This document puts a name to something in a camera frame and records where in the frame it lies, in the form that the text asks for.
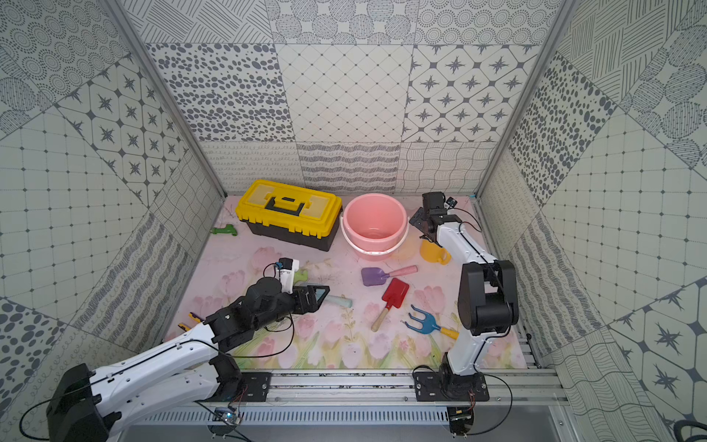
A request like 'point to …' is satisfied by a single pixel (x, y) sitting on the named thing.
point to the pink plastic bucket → (374, 225)
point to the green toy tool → (228, 229)
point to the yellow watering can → (434, 252)
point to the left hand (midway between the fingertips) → (318, 281)
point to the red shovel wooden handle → (392, 296)
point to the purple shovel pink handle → (376, 276)
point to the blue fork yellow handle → (429, 324)
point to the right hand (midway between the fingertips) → (426, 227)
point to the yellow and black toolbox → (293, 213)
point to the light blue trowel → (339, 300)
